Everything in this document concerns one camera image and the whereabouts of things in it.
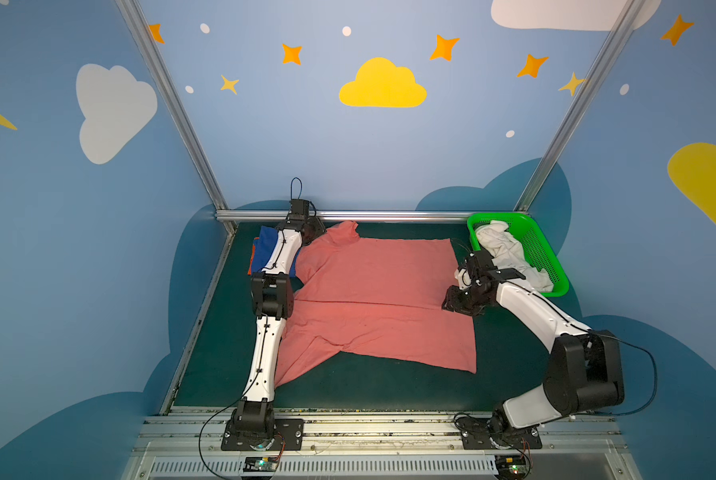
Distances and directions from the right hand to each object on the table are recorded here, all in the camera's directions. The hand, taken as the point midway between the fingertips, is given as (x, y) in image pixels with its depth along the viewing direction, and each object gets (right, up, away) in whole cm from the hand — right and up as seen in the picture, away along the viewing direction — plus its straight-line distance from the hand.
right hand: (452, 303), depth 89 cm
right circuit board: (+9, -37, -17) cm, 42 cm away
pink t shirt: (-22, 0, +16) cm, 27 cm away
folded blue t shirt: (-64, +18, +19) cm, 69 cm away
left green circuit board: (-52, -36, -18) cm, 66 cm away
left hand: (-42, +25, +25) cm, 56 cm away
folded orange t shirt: (-68, +14, +21) cm, 73 cm away
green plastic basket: (+37, +18, +19) cm, 45 cm away
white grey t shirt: (+23, +21, +22) cm, 38 cm away
